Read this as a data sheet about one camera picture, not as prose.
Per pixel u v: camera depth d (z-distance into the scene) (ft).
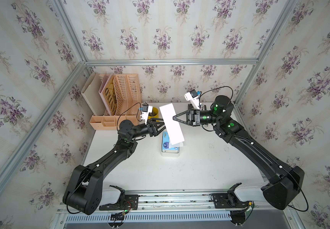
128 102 3.89
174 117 1.88
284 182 1.26
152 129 2.04
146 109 2.09
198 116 1.73
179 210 2.36
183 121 1.88
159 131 2.09
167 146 2.89
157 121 2.26
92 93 2.94
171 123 1.88
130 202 2.40
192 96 1.82
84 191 1.33
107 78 3.14
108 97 3.10
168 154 2.88
